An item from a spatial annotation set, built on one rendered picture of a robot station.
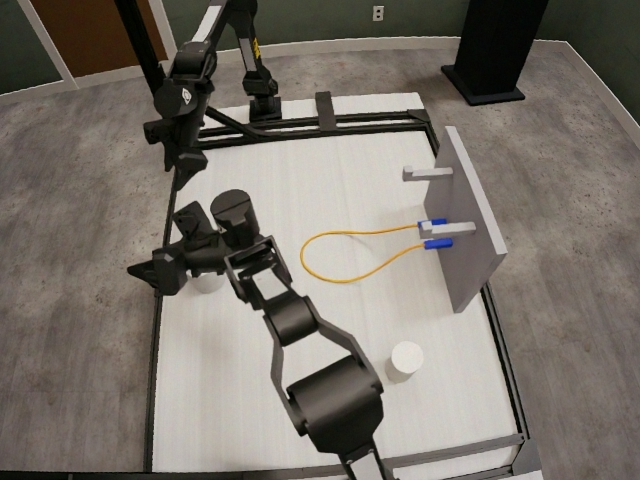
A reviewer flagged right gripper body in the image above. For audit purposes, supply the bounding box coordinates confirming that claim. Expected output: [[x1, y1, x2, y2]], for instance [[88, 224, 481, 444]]
[[153, 233, 227, 296]]

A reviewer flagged white mug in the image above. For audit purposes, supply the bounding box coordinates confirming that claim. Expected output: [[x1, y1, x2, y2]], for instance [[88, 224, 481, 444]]
[[186, 270, 226, 293]]

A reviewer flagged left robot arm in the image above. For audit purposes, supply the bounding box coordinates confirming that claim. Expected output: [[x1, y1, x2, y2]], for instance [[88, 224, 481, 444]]
[[143, 0, 278, 145]]

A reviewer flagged white cylinder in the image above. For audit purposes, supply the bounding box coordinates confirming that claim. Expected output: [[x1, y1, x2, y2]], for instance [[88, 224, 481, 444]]
[[385, 341, 424, 383]]

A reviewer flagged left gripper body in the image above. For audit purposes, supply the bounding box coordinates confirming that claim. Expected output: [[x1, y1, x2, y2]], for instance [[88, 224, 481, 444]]
[[173, 114, 208, 170]]

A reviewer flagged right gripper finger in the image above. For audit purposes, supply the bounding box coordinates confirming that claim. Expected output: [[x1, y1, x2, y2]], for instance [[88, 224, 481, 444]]
[[152, 236, 187, 256], [127, 255, 160, 290]]

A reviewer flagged yellow cable with blue plug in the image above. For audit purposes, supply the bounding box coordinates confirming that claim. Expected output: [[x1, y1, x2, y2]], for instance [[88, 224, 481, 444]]
[[300, 221, 425, 283]]

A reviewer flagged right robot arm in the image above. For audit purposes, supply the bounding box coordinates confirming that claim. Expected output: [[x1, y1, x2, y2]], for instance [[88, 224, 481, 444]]
[[172, 189, 400, 480]]

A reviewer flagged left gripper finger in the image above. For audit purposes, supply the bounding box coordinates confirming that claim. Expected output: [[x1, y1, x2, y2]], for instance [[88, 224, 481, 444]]
[[162, 140, 178, 172], [171, 160, 202, 192]]

